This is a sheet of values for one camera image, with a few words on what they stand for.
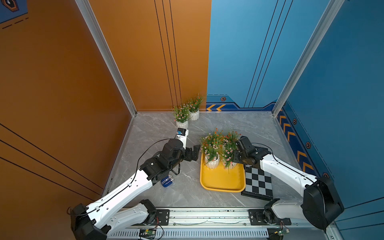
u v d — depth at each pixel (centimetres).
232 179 87
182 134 62
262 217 73
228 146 83
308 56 86
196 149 64
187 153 63
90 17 72
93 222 38
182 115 97
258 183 81
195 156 65
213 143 83
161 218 74
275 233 70
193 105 105
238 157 77
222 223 72
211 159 83
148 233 71
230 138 87
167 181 83
